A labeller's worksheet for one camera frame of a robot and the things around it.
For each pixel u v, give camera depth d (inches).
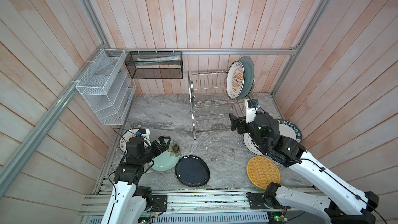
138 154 21.8
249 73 28.4
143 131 27.4
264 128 18.0
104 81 29.8
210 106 43.2
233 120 22.9
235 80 31.9
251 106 21.2
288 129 39.5
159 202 29.0
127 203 18.5
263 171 32.7
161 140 26.4
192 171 32.9
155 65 41.8
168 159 33.8
